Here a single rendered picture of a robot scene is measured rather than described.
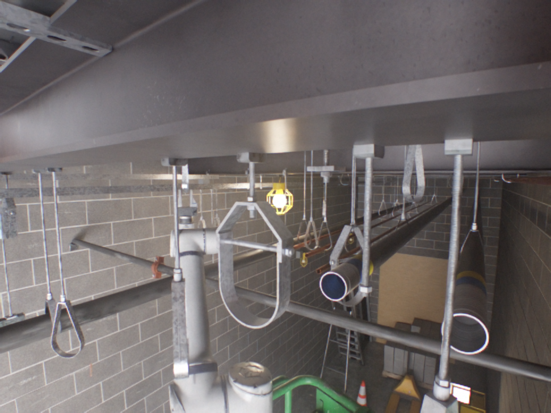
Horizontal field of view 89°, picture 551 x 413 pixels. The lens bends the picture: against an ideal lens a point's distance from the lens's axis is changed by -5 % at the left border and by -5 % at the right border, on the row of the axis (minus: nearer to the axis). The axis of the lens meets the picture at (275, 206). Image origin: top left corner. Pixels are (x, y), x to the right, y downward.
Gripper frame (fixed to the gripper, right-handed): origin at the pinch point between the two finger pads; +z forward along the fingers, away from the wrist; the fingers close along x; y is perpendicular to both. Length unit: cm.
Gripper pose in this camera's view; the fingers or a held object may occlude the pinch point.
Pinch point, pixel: (185, 193)
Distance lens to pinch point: 177.0
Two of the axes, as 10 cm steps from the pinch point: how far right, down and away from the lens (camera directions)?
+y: 2.0, 0.9, -9.8
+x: -9.8, 0.2, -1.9
